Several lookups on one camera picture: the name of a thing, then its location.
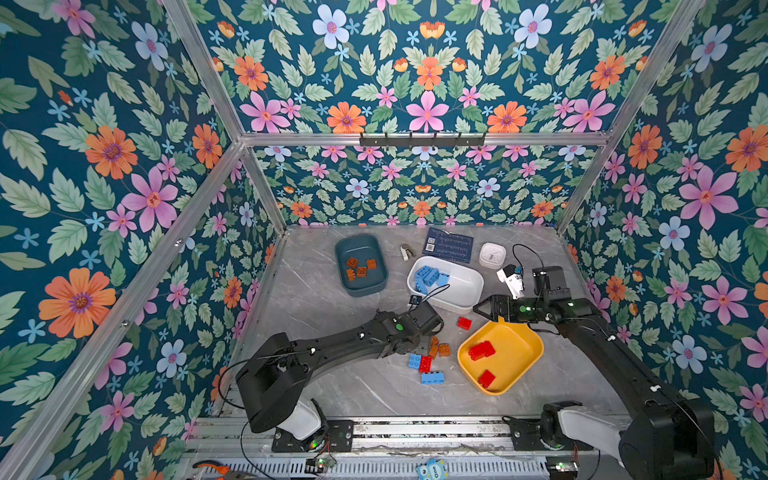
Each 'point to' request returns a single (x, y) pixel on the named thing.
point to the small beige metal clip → (405, 250)
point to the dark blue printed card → (444, 244)
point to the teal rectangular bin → (362, 247)
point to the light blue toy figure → (435, 469)
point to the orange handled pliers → (221, 468)
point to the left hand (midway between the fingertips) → (427, 339)
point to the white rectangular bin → (463, 291)
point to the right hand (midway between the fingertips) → (485, 306)
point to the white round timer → (492, 255)
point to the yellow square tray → (498, 353)
